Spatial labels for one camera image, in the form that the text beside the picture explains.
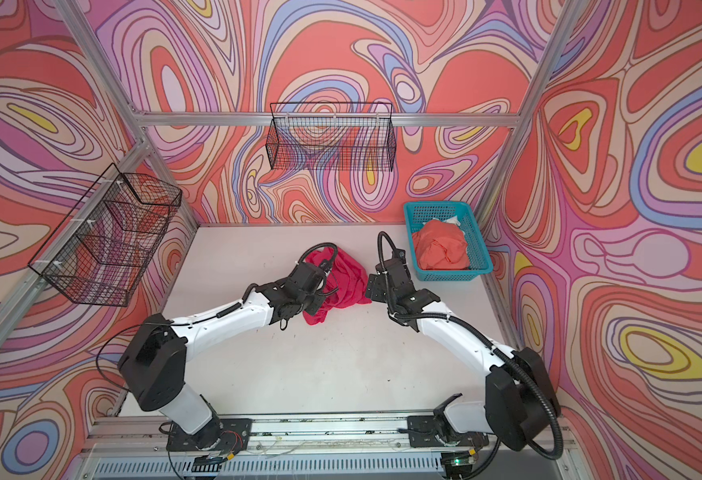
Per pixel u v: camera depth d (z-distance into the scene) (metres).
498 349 0.44
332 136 0.98
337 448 0.73
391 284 0.63
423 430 0.73
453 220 1.16
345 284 0.91
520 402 0.41
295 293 0.66
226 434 0.72
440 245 1.04
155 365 0.44
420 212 1.15
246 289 0.59
